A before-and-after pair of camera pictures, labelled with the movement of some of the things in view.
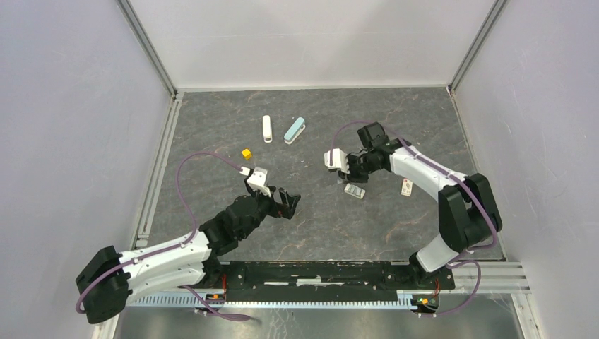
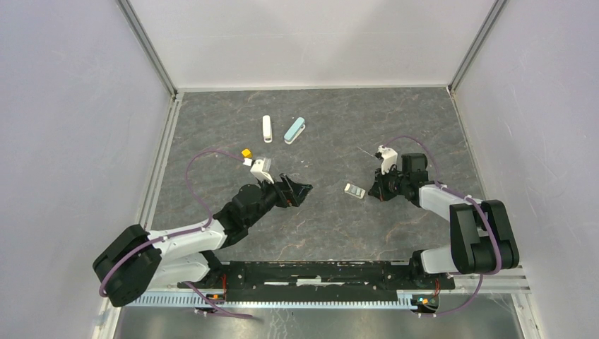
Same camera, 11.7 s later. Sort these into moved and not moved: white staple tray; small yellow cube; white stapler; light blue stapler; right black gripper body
Moved: right black gripper body
Not moved: white staple tray; light blue stapler; white stapler; small yellow cube
